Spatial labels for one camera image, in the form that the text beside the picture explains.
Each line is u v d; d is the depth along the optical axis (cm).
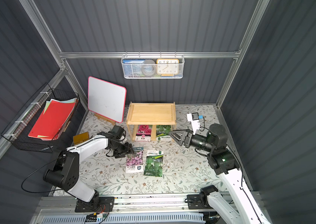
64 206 75
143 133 99
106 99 100
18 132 61
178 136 64
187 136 53
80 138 99
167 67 89
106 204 73
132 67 84
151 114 87
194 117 56
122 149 79
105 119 107
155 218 77
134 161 89
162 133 99
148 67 91
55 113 73
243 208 39
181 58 89
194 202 73
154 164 87
